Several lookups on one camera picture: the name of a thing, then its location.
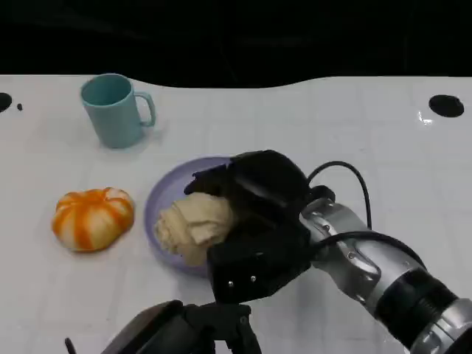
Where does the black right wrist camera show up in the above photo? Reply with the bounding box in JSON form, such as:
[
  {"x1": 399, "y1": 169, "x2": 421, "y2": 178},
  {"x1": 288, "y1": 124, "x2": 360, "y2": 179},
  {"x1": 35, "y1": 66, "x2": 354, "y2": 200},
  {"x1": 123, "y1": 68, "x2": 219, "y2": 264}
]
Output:
[{"x1": 206, "y1": 229, "x2": 313, "y2": 305}]

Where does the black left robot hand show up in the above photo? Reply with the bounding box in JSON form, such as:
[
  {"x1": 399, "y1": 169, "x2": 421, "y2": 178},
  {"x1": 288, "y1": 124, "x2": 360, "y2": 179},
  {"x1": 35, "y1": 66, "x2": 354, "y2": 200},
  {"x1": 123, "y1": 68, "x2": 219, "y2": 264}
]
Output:
[{"x1": 99, "y1": 299, "x2": 263, "y2": 354}]

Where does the lilac plate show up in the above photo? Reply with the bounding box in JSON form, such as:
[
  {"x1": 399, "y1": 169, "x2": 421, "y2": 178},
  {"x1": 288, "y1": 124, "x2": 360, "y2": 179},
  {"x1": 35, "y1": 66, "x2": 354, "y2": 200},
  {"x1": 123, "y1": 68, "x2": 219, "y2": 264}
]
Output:
[{"x1": 143, "y1": 155, "x2": 239, "y2": 279}]

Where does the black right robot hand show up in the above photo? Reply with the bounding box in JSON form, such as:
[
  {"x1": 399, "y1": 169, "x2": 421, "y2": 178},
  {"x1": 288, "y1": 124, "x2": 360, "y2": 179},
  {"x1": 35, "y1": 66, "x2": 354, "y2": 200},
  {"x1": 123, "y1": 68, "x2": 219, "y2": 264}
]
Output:
[{"x1": 183, "y1": 149, "x2": 315, "y2": 255}]

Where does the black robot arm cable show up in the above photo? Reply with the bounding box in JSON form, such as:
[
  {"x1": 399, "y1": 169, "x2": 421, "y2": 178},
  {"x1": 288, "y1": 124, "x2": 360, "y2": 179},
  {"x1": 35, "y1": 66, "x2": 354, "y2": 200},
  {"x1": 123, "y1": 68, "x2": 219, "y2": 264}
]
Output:
[
  {"x1": 311, "y1": 230, "x2": 427, "y2": 270},
  {"x1": 305, "y1": 160, "x2": 372, "y2": 229}
]

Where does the pale green mug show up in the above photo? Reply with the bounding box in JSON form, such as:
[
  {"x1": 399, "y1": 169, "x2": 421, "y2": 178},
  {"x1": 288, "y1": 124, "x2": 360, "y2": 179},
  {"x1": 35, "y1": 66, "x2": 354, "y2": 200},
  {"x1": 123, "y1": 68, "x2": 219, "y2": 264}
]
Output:
[{"x1": 80, "y1": 72, "x2": 157, "y2": 150}]

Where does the orange and white bread roll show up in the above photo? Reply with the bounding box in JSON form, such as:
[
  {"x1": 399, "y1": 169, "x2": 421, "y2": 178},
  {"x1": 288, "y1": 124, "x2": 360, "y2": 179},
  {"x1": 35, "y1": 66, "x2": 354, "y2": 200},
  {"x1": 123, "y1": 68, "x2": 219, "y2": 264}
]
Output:
[{"x1": 51, "y1": 187, "x2": 136, "y2": 254}]

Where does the beige towel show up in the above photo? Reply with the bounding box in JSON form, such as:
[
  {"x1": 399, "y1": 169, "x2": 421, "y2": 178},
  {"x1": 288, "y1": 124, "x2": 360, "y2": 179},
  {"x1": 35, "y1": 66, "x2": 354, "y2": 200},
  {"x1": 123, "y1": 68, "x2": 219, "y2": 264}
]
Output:
[{"x1": 153, "y1": 192, "x2": 237, "y2": 267}]

